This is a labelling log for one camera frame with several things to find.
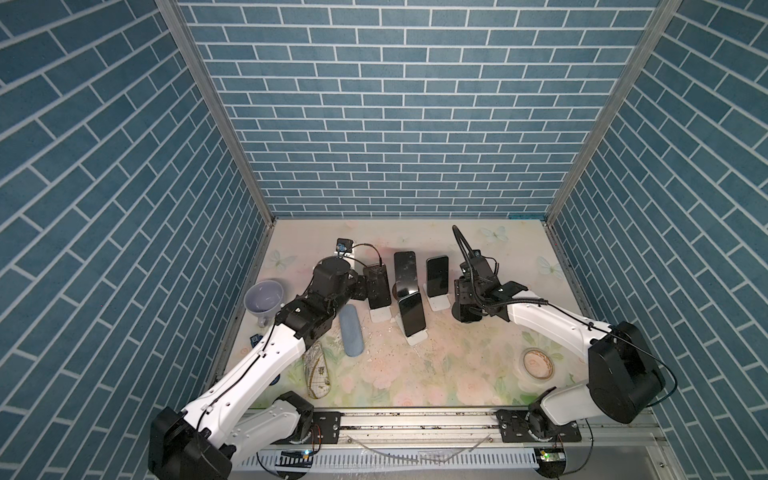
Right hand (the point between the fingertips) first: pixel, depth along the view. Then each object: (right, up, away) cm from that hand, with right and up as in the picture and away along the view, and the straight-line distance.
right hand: (464, 282), depth 90 cm
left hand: (-29, +5, -13) cm, 32 cm away
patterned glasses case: (-42, -24, -11) cm, 49 cm away
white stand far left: (-26, -11, +3) cm, 28 cm away
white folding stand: (-7, -7, +6) cm, 12 cm away
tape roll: (+20, -23, -5) cm, 31 cm away
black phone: (-18, +2, +4) cm, 19 cm away
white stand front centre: (-15, -16, -2) cm, 22 cm away
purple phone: (-25, +2, -21) cm, 33 cm away
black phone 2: (-8, +2, 0) cm, 9 cm away
